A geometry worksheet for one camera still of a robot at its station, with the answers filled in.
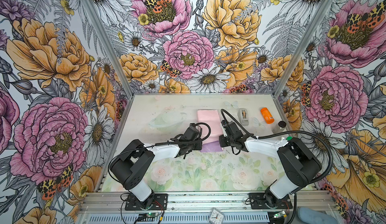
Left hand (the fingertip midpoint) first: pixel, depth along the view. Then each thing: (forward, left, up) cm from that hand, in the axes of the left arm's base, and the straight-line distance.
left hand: (199, 146), depth 91 cm
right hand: (+2, -14, 0) cm, 14 cm away
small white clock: (-35, -7, 0) cm, 35 cm away
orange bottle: (+21, -47, +2) cm, 51 cm away
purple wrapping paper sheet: (+21, -9, 0) cm, 23 cm away
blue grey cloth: (-35, -49, +1) cm, 60 cm away
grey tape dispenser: (+20, -31, +1) cm, 37 cm away
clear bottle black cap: (+8, -49, +7) cm, 50 cm away
